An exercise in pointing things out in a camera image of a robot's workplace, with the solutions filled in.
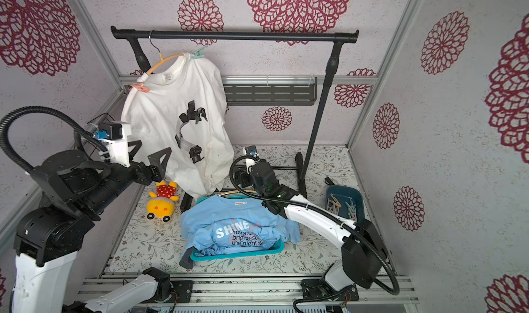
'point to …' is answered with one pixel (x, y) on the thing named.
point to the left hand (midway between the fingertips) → (156, 150)
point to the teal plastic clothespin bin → (346, 201)
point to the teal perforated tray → (277, 249)
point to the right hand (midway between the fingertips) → (241, 161)
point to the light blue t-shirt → (221, 223)
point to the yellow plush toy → (161, 205)
